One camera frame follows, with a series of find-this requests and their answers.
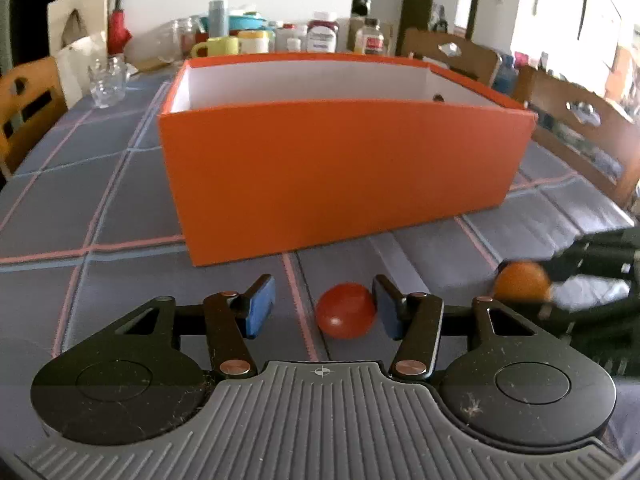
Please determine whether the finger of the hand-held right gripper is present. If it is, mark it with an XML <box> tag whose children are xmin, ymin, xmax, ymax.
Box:
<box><xmin>538</xmin><ymin>294</ymin><xmax>640</xmax><ymax>342</ymax></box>
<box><xmin>544</xmin><ymin>227</ymin><xmax>640</xmax><ymax>283</ymax></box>

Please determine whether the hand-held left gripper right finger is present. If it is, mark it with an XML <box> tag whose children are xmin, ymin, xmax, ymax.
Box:
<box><xmin>372</xmin><ymin>274</ymin><xmax>556</xmax><ymax>381</ymax></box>

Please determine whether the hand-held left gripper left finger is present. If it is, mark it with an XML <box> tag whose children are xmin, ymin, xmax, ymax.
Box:
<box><xmin>75</xmin><ymin>274</ymin><xmax>277</xmax><ymax>380</ymax></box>

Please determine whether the red tomato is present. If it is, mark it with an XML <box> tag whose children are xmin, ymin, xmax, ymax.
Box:
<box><xmin>316</xmin><ymin>283</ymin><xmax>377</xmax><ymax>340</ymax></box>

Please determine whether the orange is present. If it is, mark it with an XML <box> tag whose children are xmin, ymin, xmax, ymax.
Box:
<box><xmin>494</xmin><ymin>261</ymin><xmax>551</xmax><ymax>304</ymax></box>

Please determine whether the orange cardboard box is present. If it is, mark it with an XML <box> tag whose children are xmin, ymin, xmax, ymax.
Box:
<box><xmin>157</xmin><ymin>51</ymin><xmax>538</xmax><ymax>267</ymax></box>

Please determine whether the wooden chair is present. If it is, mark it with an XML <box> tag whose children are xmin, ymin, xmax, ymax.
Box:
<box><xmin>512</xmin><ymin>65</ymin><xmax>640</xmax><ymax>211</ymax></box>
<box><xmin>0</xmin><ymin>56</ymin><xmax>68</xmax><ymax>177</ymax></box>
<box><xmin>400</xmin><ymin>27</ymin><xmax>502</xmax><ymax>86</ymax></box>

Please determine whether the yellow green mug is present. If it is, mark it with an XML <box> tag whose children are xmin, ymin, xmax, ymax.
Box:
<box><xmin>191</xmin><ymin>36</ymin><xmax>241</xmax><ymax>59</ymax></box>

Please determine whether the white jar with yellow lid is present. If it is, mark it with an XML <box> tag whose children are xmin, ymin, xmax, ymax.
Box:
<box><xmin>237</xmin><ymin>30</ymin><xmax>271</xmax><ymax>54</ymax></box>

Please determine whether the clear glass mug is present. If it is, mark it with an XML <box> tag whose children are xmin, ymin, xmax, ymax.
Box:
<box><xmin>89</xmin><ymin>56</ymin><xmax>131</xmax><ymax>109</ymax></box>

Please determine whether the dark bottle with red label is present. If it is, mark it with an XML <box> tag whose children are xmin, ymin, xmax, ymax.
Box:
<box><xmin>354</xmin><ymin>17</ymin><xmax>385</xmax><ymax>56</ymax></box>

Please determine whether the purple supplement bottle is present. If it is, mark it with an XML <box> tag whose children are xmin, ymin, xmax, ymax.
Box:
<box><xmin>306</xmin><ymin>10</ymin><xmax>340</xmax><ymax>53</ymax></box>

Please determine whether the black hanging bag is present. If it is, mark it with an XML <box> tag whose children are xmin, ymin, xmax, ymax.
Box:
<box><xmin>431</xmin><ymin>5</ymin><xmax>451</xmax><ymax>36</ymax></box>

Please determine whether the clear glass jar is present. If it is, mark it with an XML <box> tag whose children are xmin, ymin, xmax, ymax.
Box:
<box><xmin>172</xmin><ymin>17</ymin><xmax>197</xmax><ymax>51</ymax></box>

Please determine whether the teal plastic bowl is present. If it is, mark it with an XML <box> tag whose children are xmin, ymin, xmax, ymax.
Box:
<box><xmin>227</xmin><ymin>12</ymin><xmax>269</xmax><ymax>31</ymax></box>

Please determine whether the grey blue tumbler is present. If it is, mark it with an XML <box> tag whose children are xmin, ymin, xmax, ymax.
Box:
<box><xmin>208</xmin><ymin>0</ymin><xmax>230</xmax><ymax>38</ymax></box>

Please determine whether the red umbrella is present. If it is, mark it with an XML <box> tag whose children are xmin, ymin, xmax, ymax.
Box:
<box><xmin>107</xmin><ymin>0</ymin><xmax>132</xmax><ymax>56</ymax></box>

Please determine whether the white paper bag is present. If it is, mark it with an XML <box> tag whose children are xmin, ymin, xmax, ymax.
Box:
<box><xmin>47</xmin><ymin>0</ymin><xmax>110</xmax><ymax>107</ymax></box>

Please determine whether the wall whiteboard with black frame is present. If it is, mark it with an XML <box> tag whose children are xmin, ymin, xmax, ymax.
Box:
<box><xmin>577</xmin><ymin>0</ymin><xmax>623</xmax><ymax>72</ymax></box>

